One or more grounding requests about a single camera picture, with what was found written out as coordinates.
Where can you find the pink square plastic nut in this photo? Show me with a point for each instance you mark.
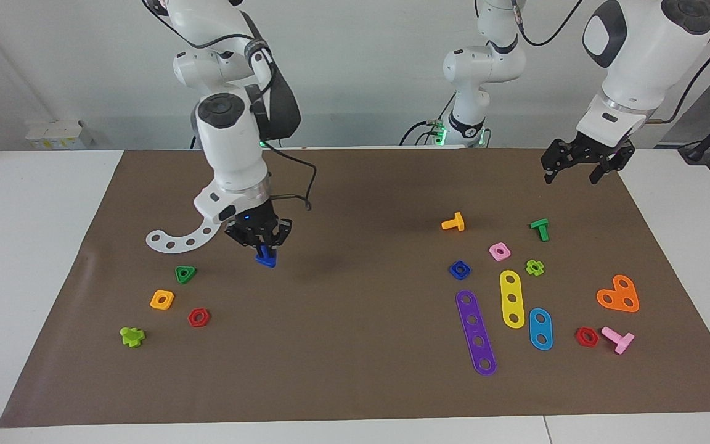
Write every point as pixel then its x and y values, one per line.
pixel 493 254

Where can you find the lime green flower nut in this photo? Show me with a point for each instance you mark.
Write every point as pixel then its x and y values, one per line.
pixel 530 270

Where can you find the red hexagon plastic nut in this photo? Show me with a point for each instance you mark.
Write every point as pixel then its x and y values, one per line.
pixel 205 322
pixel 579 341

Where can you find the purple four-hole strip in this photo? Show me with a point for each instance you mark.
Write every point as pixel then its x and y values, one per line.
pixel 476 330

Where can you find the blue square plastic nut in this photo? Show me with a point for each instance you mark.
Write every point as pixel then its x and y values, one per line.
pixel 453 274

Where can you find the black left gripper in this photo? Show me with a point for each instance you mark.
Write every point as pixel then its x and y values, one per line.
pixel 592 148

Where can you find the green triangle plastic nut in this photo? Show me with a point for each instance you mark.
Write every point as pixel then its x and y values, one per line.
pixel 179 279

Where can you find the orange square plastic nut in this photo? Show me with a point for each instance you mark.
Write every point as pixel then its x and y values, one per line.
pixel 154 303

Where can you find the orange plastic screw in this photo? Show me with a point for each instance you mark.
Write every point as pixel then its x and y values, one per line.
pixel 457 223

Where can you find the blue two-hole strip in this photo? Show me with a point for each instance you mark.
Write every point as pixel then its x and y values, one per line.
pixel 540 329

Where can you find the brown table mat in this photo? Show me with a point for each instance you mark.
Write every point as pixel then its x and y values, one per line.
pixel 355 370

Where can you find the pink plastic screw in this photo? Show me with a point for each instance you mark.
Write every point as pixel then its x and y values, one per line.
pixel 620 341

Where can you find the lime green cross-head screw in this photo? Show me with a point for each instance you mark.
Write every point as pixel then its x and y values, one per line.
pixel 132 338

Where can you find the orange heart-shaped plate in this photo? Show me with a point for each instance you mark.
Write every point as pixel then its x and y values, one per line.
pixel 620 296

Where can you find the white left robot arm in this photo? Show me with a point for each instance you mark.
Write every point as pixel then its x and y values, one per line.
pixel 638 55

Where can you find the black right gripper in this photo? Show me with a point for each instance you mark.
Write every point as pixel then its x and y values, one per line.
pixel 257 223

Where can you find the blue triangle-head plastic screw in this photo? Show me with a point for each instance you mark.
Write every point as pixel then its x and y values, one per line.
pixel 265 261

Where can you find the white curved perforated strip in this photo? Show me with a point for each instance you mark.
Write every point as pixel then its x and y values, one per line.
pixel 180 245

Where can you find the green plastic screw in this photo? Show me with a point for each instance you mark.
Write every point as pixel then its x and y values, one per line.
pixel 541 227

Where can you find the yellow three-hole strip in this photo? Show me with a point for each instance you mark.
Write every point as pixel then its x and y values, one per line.
pixel 510 288

